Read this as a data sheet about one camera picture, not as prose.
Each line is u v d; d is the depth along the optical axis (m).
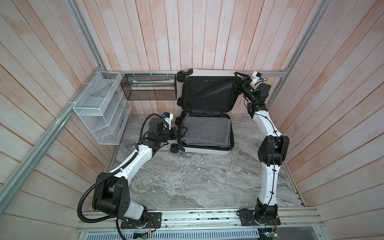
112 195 0.42
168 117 0.74
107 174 0.44
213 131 0.97
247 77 0.77
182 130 0.73
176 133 0.73
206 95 0.97
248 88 0.78
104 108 0.73
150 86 1.03
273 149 0.58
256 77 0.80
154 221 0.73
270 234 0.70
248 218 0.73
